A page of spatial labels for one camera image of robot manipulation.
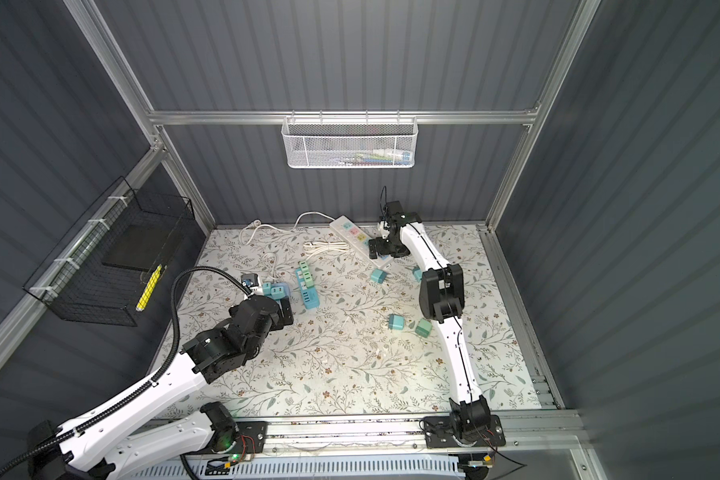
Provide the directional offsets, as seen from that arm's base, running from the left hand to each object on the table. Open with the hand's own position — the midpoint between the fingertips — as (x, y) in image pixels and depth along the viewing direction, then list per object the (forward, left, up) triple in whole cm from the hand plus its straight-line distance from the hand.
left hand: (272, 302), depth 76 cm
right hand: (+26, -33, -14) cm, 45 cm away
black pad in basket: (+11, +32, +11) cm, 36 cm away
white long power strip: (+35, -24, -16) cm, 46 cm away
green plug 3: (-1, -42, -17) cm, 45 cm away
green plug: (+21, -5, -12) cm, 25 cm away
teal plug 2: (+19, -44, -17) cm, 51 cm away
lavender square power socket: (+19, +4, -19) cm, 27 cm away
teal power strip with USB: (+12, -7, -16) cm, 21 cm away
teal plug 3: (+1, -34, -17) cm, 38 cm away
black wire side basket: (+6, +40, +9) cm, 41 cm away
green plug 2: (+16, -6, -12) cm, 21 cm away
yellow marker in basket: (0, +27, +8) cm, 28 cm away
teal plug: (+20, -30, -18) cm, 40 cm away
